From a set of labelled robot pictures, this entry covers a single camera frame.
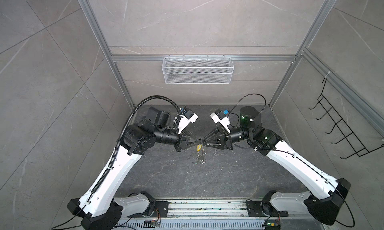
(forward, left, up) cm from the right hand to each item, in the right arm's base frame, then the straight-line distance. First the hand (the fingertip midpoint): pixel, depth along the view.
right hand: (204, 142), depth 57 cm
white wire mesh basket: (+60, 0, -7) cm, 61 cm away
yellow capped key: (-1, +2, -3) cm, 4 cm away
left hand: (+1, +2, +2) cm, 3 cm away
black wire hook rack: (-1, -63, -5) cm, 63 cm away
